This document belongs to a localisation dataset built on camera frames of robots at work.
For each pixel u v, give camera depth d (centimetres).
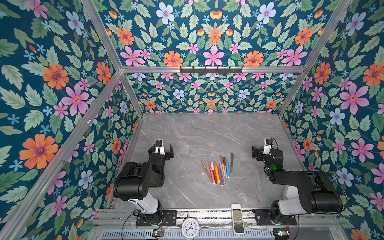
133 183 46
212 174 88
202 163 93
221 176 87
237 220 72
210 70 93
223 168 90
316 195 44
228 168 90
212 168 91
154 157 80
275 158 69
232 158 94
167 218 73
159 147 77
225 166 91
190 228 68
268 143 79
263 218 73
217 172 88
